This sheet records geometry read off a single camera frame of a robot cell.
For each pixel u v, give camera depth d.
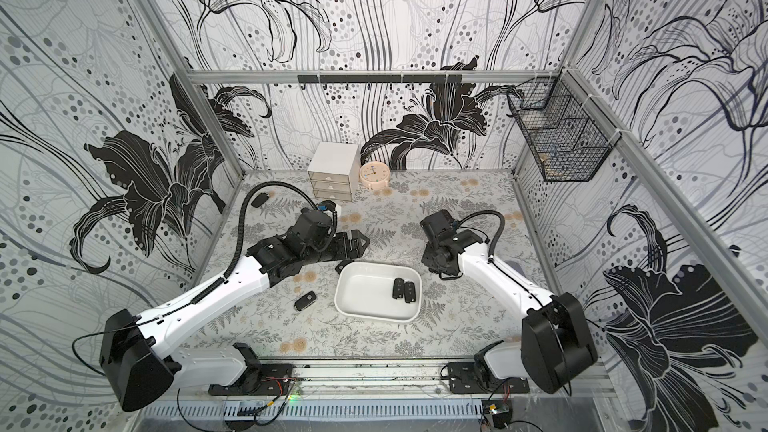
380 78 0.92
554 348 0.40
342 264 0.92
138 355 0.38
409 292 0.86
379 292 0.88
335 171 1.02
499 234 0.59
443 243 0.60
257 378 0.66
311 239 0.58
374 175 1.15
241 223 0.55
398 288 0.86
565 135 0.88
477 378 0.66
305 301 0.86
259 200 1.10
